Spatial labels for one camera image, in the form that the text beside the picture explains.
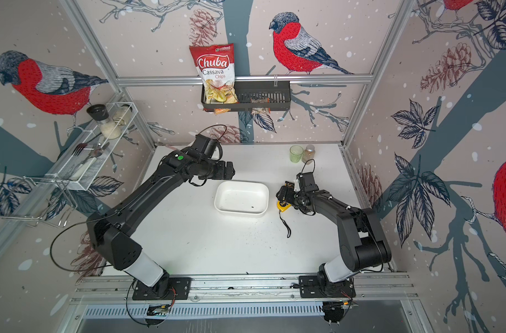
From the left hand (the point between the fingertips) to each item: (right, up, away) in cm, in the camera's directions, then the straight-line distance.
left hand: (229, 168), depth 79 cm
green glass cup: (+32, +7, +31) cm, 45 cm away
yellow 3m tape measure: (+22, -19, +13) cm, 32 cm away
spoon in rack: (-49, 0, -10) cm, 50 cm away
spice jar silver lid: (+38, +6, +28) cm, 47 cm away
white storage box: (+4, -15, +18) cm, 24 cm away
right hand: (+23, -13, +15) cm, 31 cm away
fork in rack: (-51, +8, -8) cm, 52 cm away
